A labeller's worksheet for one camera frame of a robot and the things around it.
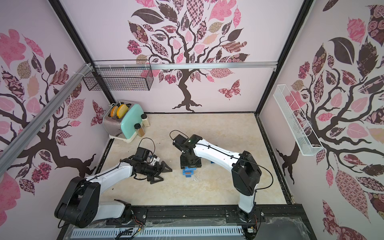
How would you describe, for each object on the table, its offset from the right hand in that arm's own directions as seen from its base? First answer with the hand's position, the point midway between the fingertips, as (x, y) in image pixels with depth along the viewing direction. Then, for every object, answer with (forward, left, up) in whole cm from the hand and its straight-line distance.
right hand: (189, 169), depth 80 cm
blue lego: (+8, -14, -9) cm, 18 cm away
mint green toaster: (+32, +45, +8) cm, 56 cm away
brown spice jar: (+30, +35, -2) cm, 46 cm away
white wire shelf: (+9, -60, +15) cm, 62 cm away
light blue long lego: (+1, +1, -4) cm, 4 cm away
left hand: (-3, +13, -5) cm, 14 cm away
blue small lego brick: (0, +1, -9) cm, 9 cm away
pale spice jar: (+40, +34, -5) cm, 53 cm away
